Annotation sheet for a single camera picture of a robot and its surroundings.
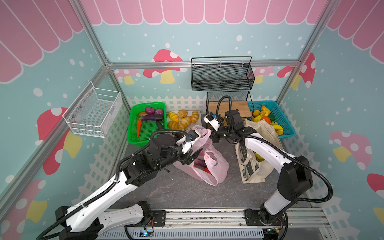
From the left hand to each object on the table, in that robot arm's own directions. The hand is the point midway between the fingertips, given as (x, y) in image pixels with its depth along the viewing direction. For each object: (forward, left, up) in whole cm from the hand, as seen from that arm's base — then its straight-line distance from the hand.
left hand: (193, 144), depth 63 cm
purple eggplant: (+42, +33, -29) cm, 60 cm away
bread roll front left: (+35, +17, -30) cm, 49 cm away
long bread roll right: (+45, +1, -30) cm, 54 cm away
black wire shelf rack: (+50, -33, -19) cm, 63 cm away
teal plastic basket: (+40, -62, -26) cm, 78 cm away
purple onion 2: (+46, +28, -27) cm, 61 cm away
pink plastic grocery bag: (-9, -7, -3) cm, 12 cm away
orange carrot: (+34, +42, -32) cm, 63 cm away
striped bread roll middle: (+38, +8, -30) cm, 49 cm away
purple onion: (+46, +35, -26) cm, 63 cm away
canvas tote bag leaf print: (-2, -31, -18) cm, 36 cm away
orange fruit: (+38, -50, -25) cm, 68 cm away
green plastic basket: (+36, +36, -34) cm, 61 cm away
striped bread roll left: (+45, +18, -31) cm, 58 cm away
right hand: (+14, -4, -10) cm, 18 cm away
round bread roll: (+48, +11, -30) cm, 57 cm away
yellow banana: (+32, -58, -27) cm, 71 cm away
